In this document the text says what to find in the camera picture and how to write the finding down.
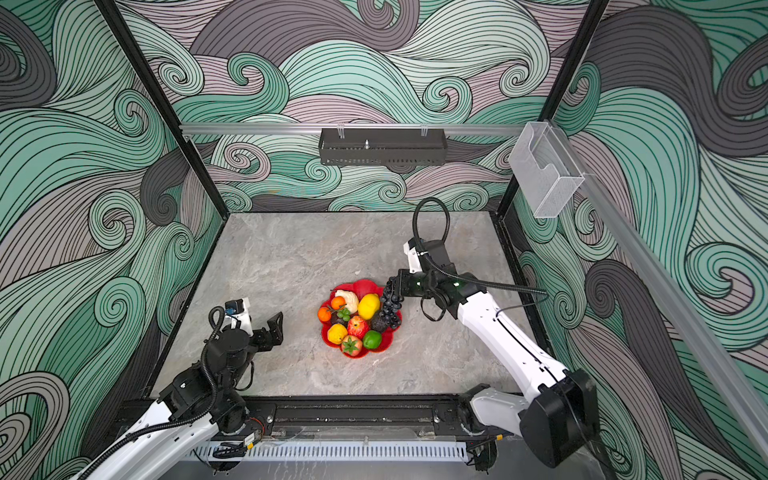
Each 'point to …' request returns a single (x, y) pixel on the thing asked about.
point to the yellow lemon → (368, 305)
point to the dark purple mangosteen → (341, 316)
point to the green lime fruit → (372, 339)
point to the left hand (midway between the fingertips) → (269, 314)
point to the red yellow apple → (351, 345)
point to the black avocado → (378, 323)
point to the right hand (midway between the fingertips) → (393, 281)
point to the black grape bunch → (391, 304)
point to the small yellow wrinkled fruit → (336, 333)
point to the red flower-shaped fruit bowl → (359, 287)
